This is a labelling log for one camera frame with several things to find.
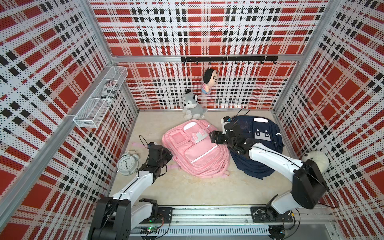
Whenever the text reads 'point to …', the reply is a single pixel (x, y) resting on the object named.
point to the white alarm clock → (128, 163)
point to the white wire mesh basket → (91, 114)
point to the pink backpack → (192, 149)
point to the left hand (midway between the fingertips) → (174, 151)
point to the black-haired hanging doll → (210, 80)
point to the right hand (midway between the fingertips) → (216, 134)
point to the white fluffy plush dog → (321, 160)
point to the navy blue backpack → (265, 132)
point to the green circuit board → (149, 230)
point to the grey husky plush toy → (192, 109)
